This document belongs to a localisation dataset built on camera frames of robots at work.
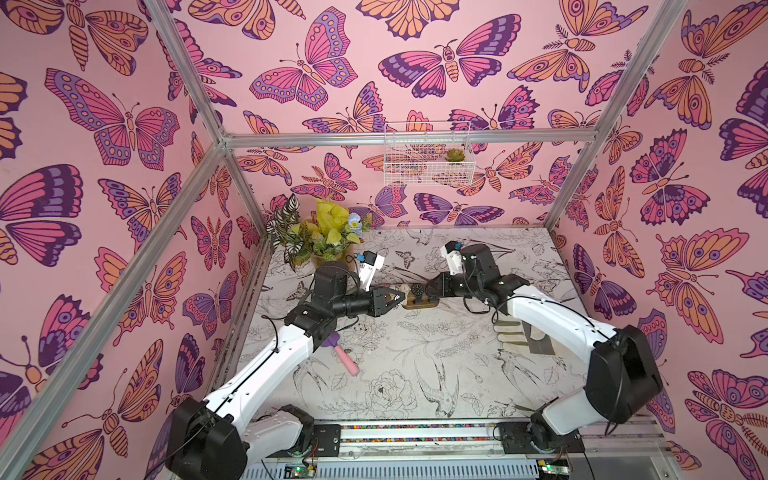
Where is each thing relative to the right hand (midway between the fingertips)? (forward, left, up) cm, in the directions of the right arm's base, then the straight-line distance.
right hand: (432, 279), depth 85 cm
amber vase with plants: (+12, +31, +6) cm, 33 cm away
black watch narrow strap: (+2, +4, -8) cm, 9 cm away
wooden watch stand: (0, +5, -14) cm, 15 cm away
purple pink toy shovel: (-12, +30, -15) cm, 36 cm away
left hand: (-11, +8, +8) cm, 16 cm away
